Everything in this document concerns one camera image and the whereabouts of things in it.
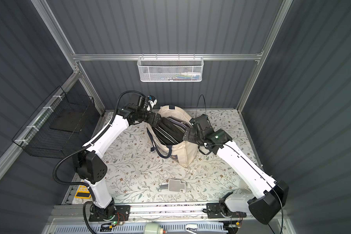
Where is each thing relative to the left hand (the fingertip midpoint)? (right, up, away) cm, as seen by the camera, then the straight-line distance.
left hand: (157, 116), depth 84 cm
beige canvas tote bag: (+15, -21, -4) cm, 27 cm away
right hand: (+21, -10, -9) cm, 25 cm away
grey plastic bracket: (+10, -38, -5) cm, 40 cm away
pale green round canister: (+2, -50, -21) cm, 55 cm away
